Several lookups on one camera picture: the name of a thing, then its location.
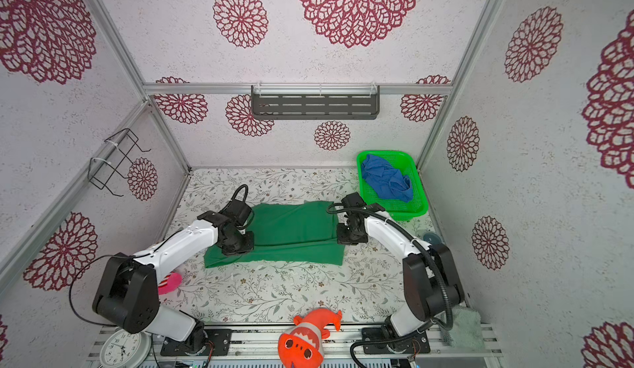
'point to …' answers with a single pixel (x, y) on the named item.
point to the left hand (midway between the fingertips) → (247, 253)
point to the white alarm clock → (121, 349)
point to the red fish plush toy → (301, 346)
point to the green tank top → (300, 232)
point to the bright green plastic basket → (404, 162)
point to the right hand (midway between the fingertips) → (343, 236)
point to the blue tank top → (386, 180)
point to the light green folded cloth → (466, 331)
